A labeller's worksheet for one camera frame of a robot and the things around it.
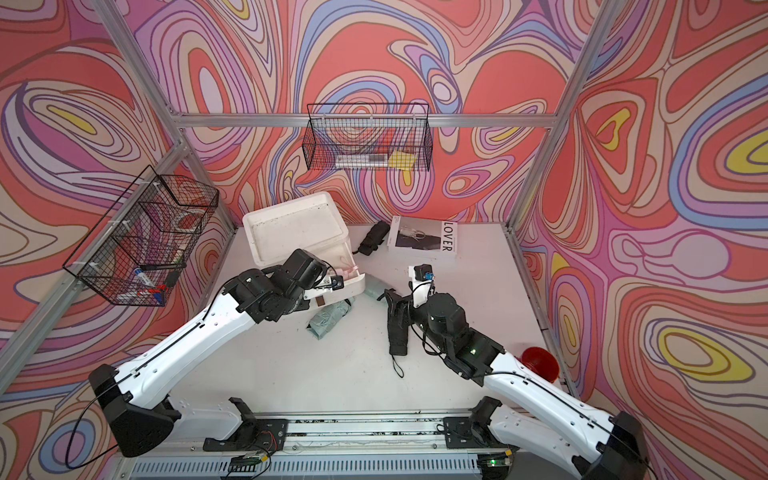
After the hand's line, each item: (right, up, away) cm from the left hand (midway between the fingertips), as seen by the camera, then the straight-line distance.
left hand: (297, 278), depth 74 cm
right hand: (+25, -4, -1) cm, 26 cm away
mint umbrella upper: (+19, -5, +21) cm, 29 cm away
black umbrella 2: (+26, -16, +19) cm, 36 cm away
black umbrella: (+18, +12, +38) cm, 44 cm away
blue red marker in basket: (-28, -2, -10) cm, 30 cm away
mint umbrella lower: (+5, -13, +15) cm, 20 cm away
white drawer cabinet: (0, +15, +15) cm, 22 cm away
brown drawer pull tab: (+5, -6, +3) cm, 8 cm away
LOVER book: (+37, +13, +37) cm, 54 cm away
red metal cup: (+62, -21, 0) cm, 65 cm away
